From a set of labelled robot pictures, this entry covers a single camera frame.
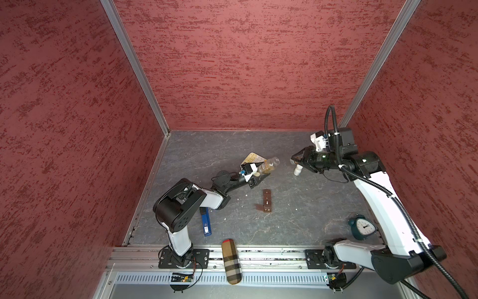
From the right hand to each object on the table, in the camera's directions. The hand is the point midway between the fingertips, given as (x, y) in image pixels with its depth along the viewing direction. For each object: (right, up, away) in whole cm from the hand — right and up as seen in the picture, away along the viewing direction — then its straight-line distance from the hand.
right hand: (293, 163), depth 69 cm
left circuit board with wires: (-44, -48, +4) cm, 65 cm away
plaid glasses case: (-24, -39, +2) cm, 46 cm away
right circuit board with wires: (+18, -46, +1) cm, 49 cm away
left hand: (-9, -3, +10) cm, 14 cm away
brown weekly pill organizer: (-8, -22, +19) cm, 30 cm away
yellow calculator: (-13, 0, +38) cm, 40 cm away
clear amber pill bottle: (-9, -1, +4) cm, 10 cm away
